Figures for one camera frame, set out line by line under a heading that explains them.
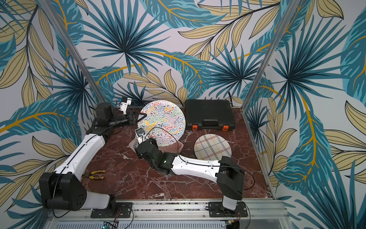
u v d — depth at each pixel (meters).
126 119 0.67
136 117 0.73
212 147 0.97
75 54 0.85
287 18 0.72
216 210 0.72
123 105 0.70
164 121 0.76
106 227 0.71
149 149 0.52
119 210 0.73
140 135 0.60
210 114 1.18
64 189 0.41
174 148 0.93
